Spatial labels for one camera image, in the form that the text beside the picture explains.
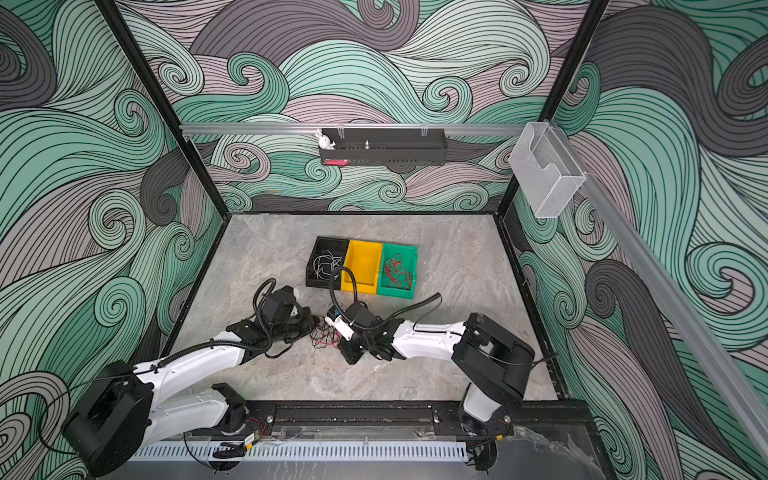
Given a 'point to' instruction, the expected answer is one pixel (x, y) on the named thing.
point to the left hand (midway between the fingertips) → (322, 317)
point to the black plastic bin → (336, 246)
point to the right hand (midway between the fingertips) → (339, 346)
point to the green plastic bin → (410, 262)
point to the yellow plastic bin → (363, 258)
